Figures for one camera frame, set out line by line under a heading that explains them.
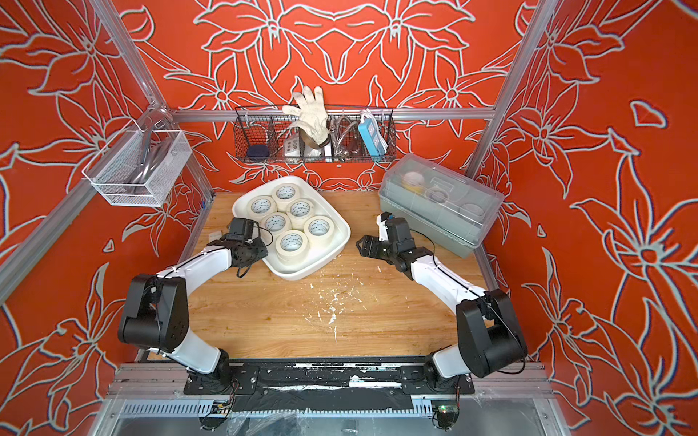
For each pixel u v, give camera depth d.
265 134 1.01
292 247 1.00
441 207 0.88
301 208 1.10
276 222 1.06
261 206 1.10
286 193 1.14
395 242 0.67
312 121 0.90
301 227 1.03
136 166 0.76
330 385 0.73
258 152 1.00
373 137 0.88
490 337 0.42
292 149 0.93
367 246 0.78
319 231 1.05
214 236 1.04
